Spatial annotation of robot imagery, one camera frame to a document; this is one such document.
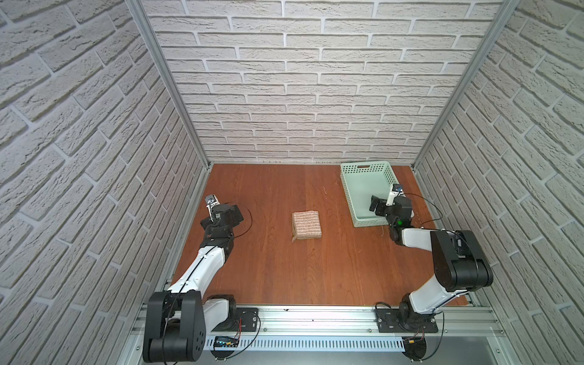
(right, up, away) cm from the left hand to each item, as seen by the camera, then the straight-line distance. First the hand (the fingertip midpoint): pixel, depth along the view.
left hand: (219, 206), depth 86 cm
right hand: (+65, +4, +10) cm, 66 cm away
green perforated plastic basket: (+62, +10, +25) cm, 68 cm away
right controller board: (+68, -42, -17) cm, 82 cm away
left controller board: (+7, -42, -14) cm, 45 cm away
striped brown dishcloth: (+34, -9, +9) cm, 37 cm away
